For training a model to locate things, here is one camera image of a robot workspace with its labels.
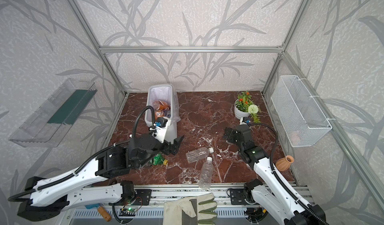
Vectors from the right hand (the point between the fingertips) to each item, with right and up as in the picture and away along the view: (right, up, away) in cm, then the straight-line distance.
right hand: (232, 126), depth 83 cm
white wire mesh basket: (+25, +5, -21) cm, 33 cm away
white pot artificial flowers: (+11, +10, +15) cm, 21 cm away
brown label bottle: (-42, +12, +3) cm, 43 cm away
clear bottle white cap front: (-15, -24, -7) cm, 29 cm away
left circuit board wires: (-51, -37, -10) cm, 64 cm away
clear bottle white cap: (-20, -16, 0) cm, 25 cm away
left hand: (-28, +2, -19) cm, 34 cm away
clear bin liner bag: (-39, +18, +11) cm, 44 cm away
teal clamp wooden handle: (-63, -38, -14) cm, 75 cm away
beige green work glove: (-19, -38, -13) cm, 44 cm away
